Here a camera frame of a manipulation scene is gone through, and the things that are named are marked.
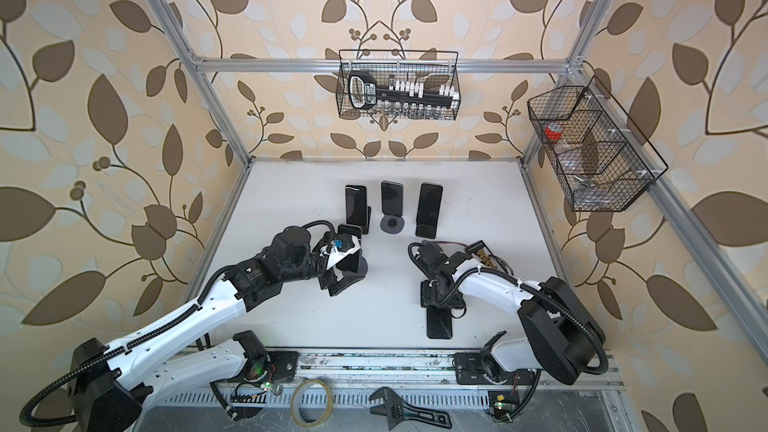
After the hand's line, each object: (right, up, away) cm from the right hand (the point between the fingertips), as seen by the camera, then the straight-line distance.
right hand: (436, 306), depth 85 cm
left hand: (-21, +17, -12) cm, 29 cm away
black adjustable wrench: (-12, -18, -17) cm, 27 cm away
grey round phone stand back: (-13, +21, +17) cm, 30 cm away
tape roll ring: (-35, -15, -17) cm, 41 cm away
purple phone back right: (-1, +28, +9) cm, 29 cm away
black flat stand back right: (-1, +21, +15) cm, 25 cm away
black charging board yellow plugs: (+16, +13, +9) cm, 23 cm away
